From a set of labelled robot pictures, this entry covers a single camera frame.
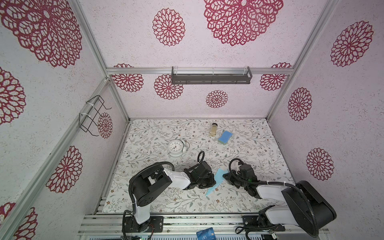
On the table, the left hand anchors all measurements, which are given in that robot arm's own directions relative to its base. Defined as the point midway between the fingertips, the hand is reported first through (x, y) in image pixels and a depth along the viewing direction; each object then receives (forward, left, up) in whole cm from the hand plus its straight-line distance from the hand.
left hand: (215, 183), depth 88 cm
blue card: (-25, +7, 0) cm, 26 cm away
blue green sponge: (+32, -10, +2) cm, 34 cm away
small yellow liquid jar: (+39, -3, +2) cm, 39 cm away
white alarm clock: (+23, +24, +4) cm, 33 cm away
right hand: (+6, -6, +1) cm, 8 cm away
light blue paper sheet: (+4, -3, -2) cm, 5 cm away
